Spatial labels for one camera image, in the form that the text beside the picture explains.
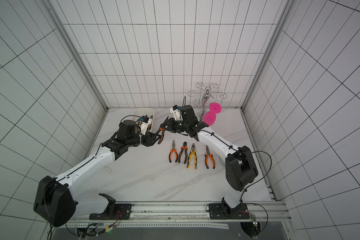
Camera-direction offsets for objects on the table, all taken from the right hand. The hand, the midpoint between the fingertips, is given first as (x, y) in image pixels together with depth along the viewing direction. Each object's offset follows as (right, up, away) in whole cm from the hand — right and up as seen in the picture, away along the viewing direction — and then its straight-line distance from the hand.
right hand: (156, 128), depth 78 cm
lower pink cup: (+32, +5, +14) cm, 35 cm away
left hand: (0, -6, +2) cm, 6 cm away
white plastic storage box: (-20, +10, +35) cm, 41 cm away
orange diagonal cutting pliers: (+16, -14, +17) cm, 27 cm away
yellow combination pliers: (+21, -16, +15) cm, 30 cm away
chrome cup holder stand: (+28, +19, +9) cm, 35 cm away
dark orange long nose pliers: (+4, -1, -1) cm, 4 cm away
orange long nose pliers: (+30, -19, +14) cm, 38 cm away
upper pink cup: (+33, +11, +5) cm, 35 cm away
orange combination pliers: (+8, -14, +18) cm, 25 cm away
